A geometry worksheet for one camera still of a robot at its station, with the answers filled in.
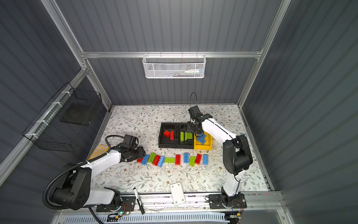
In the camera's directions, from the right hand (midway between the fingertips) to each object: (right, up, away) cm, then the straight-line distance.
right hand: (192, 128), depth 92 cm
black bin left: (-19, -10, +6) cm, 23 cm away
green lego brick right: (-7, -6, +6) cm, 11 cm away
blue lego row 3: (+8, -20, -3) cm, 22 cm away
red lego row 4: (+4, -19, -3) cm, 20 cm away
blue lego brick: (+7, -10, +4) cm, 13 cm away
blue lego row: (-20, -20, -5) cm, 29 cm away
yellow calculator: (-62, -14, +2) cm, 63 cm away
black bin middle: (-4, -12, +6) cm, 14 cm away
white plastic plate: (-9, -35, -16) cm, 39 cm away
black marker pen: (-30, -38, -18) cm, 52 cm away
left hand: (-33, -17, -2) cm, 37 cm away
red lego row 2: (-24, -20, -3) cm, 31 cm away
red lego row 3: (-9, -20, -3) cm, 22 cm away
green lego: (-3, -5, +7) cm, 9 cm away
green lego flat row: (-15, -20, -3) cm, 25 cm away
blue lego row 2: (-4, -19, -2) cm, 20 cm away
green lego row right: (0, -21, -3) cm, 21 cm away
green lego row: (-27, -19, -2) cm, 33 cm away
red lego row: (-34, -20, -4) cm, 40 cm away
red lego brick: (-18, -4, +7) cm, 19 cm away
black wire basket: (-71, +7, -20) cm, 74 cm away
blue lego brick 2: (+7, -6, +4) cm, 10 cm away
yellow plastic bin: (+11, -12, +4) cm, 17 cm away
